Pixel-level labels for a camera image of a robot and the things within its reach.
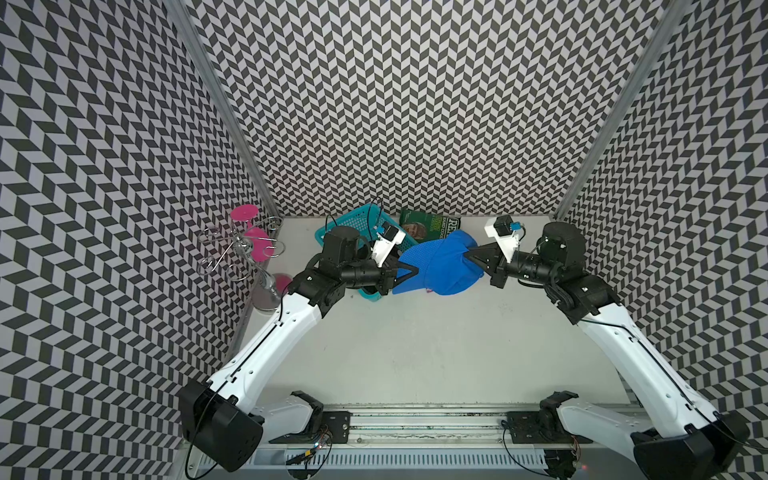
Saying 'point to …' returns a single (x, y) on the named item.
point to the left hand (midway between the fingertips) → (410, 272)
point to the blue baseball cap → (443, 266)
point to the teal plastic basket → (364, 220)
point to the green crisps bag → (424, 227)
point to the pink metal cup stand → (246, 248)
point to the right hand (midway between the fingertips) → (469, 256)
